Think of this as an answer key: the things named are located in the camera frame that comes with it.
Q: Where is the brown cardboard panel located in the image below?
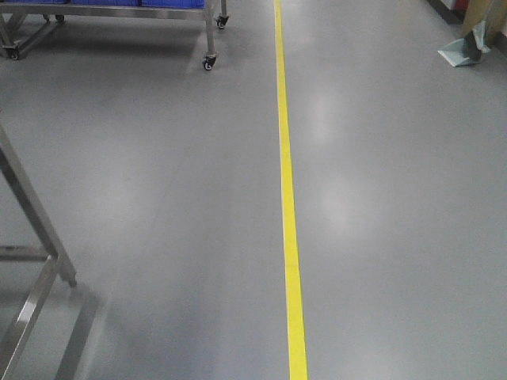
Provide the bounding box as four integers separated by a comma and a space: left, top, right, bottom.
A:
459, 0, 507, 44

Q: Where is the blue plastic bin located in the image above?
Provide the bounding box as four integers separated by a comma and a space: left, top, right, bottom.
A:
0, 0, 72, 6
141, 0, 208, 8

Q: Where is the steel rack on castors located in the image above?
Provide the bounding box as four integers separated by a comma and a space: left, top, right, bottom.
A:
0, 0, 231, 72

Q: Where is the bare steel table frame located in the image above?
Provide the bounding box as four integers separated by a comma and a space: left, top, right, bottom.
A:
0, 122, 78, 380

